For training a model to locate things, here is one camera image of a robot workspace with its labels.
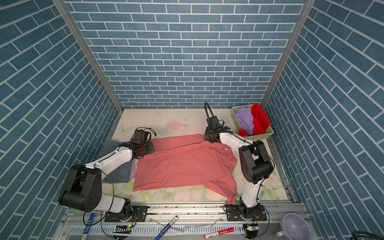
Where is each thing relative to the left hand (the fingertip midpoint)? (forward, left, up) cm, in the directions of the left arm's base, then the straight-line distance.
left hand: (151, 147), depth 92 cm
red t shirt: (+21, -76, 0) cm, 79 cm away
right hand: (+8, -35, +2) cm, 36 cm away
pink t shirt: (-6, -22, -6) cm, 24 cm away
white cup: (-42, -74, -3) cm, 86 cm away
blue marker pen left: (-42, +23, -4) cm, 48 cm away
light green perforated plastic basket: (+11, -79, +1) cm, 79 cm away
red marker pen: (-44, -38, -3) cm, 58 cm away
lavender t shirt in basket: (+20, -63, +3) cm, 66 cm away
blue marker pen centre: (-41, -14, -4) cm, 44 cm away
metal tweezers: (-40, -23, -5) cm, 47 cm away
